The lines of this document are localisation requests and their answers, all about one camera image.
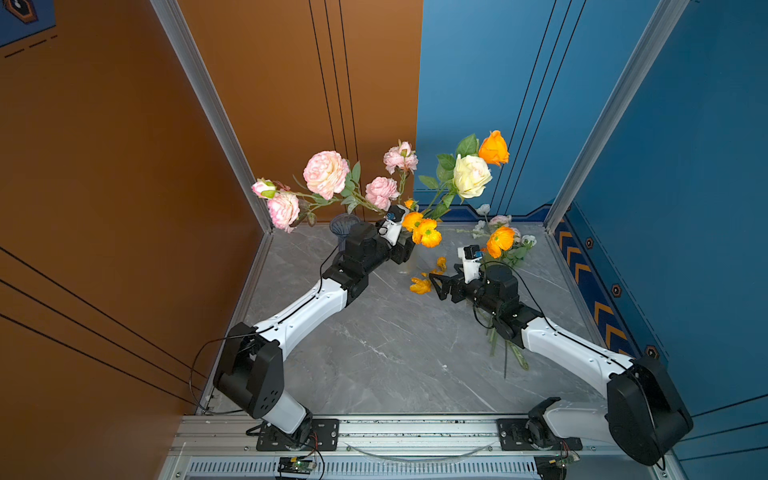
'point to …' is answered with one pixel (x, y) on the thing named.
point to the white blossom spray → (481, 227)
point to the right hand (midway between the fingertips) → (441, 270)
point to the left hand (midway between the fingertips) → (409, 224)
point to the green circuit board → (295, 465)
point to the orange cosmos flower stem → (424, 285)
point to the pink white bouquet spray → (522, 242)
